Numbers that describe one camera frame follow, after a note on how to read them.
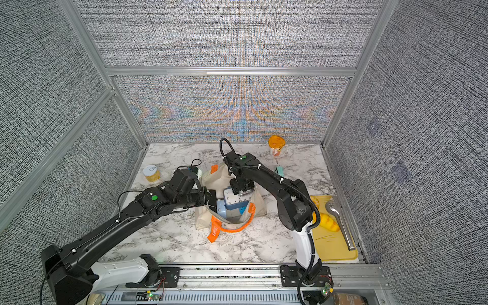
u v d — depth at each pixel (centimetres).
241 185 79
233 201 87
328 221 85
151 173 100
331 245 81
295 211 52
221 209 82
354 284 74
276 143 107
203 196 64
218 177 93
